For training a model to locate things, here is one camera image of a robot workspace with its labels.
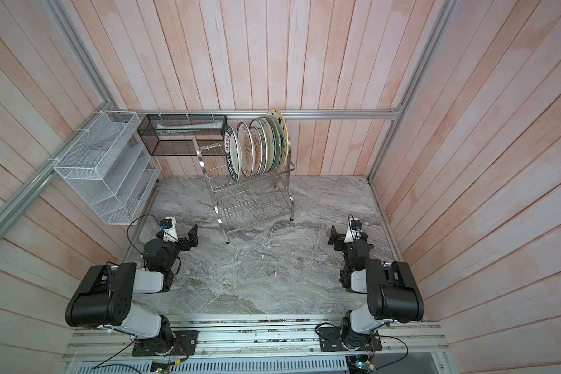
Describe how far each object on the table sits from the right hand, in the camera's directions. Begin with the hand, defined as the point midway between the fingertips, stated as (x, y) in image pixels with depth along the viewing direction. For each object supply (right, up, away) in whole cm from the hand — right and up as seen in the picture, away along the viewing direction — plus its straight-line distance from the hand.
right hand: (345, 225), depth 92 cm
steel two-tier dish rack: (-40, +10, +22) cm, 47 cm away
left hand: (-64, -1, 0) cm, 64 cm away
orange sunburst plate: (-39, +28, -9) cm, 49 cm away
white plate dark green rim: (-44, +28, -6) cm, 53 cm away
